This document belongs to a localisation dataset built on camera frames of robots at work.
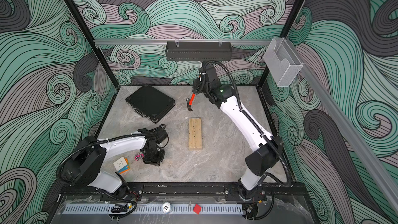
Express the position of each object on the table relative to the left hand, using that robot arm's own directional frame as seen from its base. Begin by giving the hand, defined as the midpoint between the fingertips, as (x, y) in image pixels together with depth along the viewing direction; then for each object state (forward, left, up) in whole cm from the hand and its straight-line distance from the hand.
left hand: (160, 163), depth 82 cm
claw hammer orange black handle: (+28, -15, +19) cm, 37 cm away
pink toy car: (+4, +11, +2) cm, 12 cm away
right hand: (+29, -18, +33) cm, 48 cm away
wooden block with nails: (+16, -18, +4) cm, 24 cm away
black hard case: (+38, +13, +4) cm, 40 cm away
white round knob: (-20, -7, +6) cm, 22 cm away
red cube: (-20, -20, +1) cm, 28 cm away
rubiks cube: (-2, +19, +4) cm, 19 cm away
